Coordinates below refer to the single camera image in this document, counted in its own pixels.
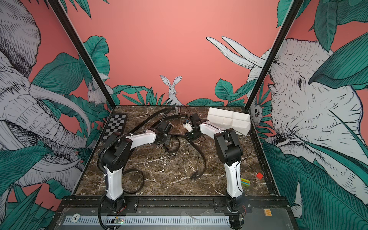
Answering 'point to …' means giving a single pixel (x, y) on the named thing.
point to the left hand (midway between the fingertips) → (166, 140)
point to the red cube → (259, 176)
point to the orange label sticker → (267, 212)
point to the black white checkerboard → (116, 123)
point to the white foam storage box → (220, 120)
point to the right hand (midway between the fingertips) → (188, 136)
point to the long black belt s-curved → (196, 176)
